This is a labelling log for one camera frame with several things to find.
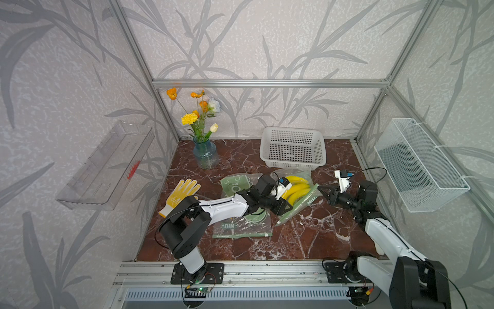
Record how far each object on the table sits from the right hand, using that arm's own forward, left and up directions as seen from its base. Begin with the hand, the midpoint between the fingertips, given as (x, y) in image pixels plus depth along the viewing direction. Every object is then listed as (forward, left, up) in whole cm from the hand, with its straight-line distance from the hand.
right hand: (319, 187), depth 83 cm
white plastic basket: (+35, +4, -13) cm, 38 cm away
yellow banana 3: (+2, +8, -10) cm, 13 cm away
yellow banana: (+9, +9, -7) cm, 15 cm away
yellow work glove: (+6, +65, -13) cm, 67 cm away
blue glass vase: (+23, +54, -2) cm, 59 cm away
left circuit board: (-35, +47, -13) cm, 60 cm away
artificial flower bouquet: (+27, +54, +17) cm, 63 cm away
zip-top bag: (-2, +2, -1) cm, 3 cm away
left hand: (-7, +13, -5) cm, 15 cm away
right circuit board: (-37, -11, -16) cm, 42 cm away
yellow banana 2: (+5, +9, -9) cm, 14 cm away
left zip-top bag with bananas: (-11, +29, -13) cm, 33 cm away
